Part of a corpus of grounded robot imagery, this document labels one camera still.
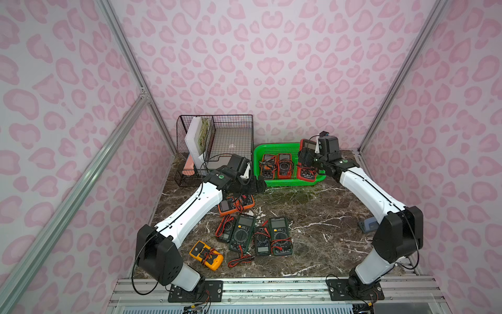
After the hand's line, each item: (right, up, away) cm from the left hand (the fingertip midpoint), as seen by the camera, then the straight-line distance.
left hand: (259, 185), depth 80 cm
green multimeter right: (+9, -25, +2) cm, 27 cm away
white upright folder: (-30, +21, +15) cm, 39 cm away
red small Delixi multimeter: (+14, +8, +27) cm, 31 cm away
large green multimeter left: (-7, -22, +6) cm, 24 cm away
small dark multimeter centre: (+1, -23, +2) cm, 23 cm away
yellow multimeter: (-19, -29, -2) cm, 35 cm away
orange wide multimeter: (-11, -10, +13) cm, 20 cm away
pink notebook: (-37, +6, +24) cm, 44 cm away
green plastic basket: (+10, +18, +37) cm, 42 cm away
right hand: (+20, +13, +7) cm, 25 cm away
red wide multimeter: (+20, +5, +4) cm, 20 cm away
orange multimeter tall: (+5, +8, +27) cm, 28 cm away
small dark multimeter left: (-15, -19, +6) cm, 25 cm away
